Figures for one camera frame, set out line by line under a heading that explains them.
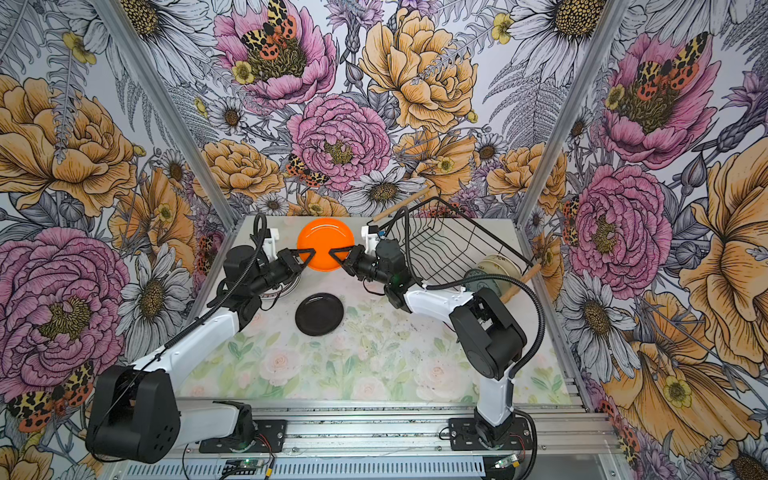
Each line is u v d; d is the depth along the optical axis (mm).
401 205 1084
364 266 771
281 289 735
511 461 713
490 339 490
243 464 710
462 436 736
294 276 753
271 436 736
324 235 828
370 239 808
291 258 745
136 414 411
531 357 489
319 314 973
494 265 925
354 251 771
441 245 1114
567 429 761
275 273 722
